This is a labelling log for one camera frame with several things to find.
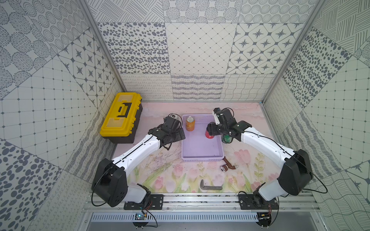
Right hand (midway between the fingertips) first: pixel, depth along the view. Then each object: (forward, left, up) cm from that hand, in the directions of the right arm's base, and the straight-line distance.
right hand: (213, 129), depth 85 cm
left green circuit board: (-42, +39, -17) cm, 60 cm away
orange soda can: (+9, +14, -6) cm, 18 cm away
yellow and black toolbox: (+2, +56, +3) cm, 56 cm away
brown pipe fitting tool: (-19, -7, -13) cm, 24 cm away
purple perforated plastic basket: (-3, +11, -16) cm, 20 cm away
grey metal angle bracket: (-29, +3, -16) cm, 33 cm away
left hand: (-3, +21, -1) cm, 22 cm away
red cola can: (0, +3, -7) cm, 8 cm away
